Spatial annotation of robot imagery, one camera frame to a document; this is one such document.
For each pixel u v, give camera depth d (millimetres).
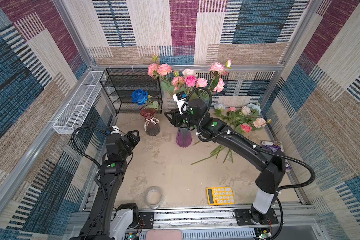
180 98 617
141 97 673
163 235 687
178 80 779
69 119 714
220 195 794
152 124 943
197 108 546
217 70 689
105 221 412
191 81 692
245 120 1082
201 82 697
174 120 630
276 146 965
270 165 446
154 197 804
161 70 746
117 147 565
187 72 762
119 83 1047
